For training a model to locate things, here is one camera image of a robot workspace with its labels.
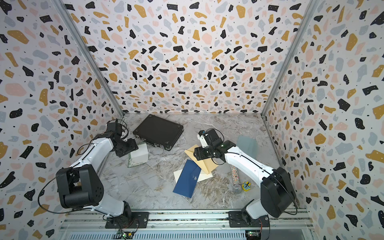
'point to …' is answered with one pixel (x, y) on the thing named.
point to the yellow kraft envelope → (207, 165)
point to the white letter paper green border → (139, 156)
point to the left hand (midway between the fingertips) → (135, 148)
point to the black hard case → (159, 131)
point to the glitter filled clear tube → (237, 186)
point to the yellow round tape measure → (246, 186)
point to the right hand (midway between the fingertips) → (198, 153)
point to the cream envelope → (202, 176)
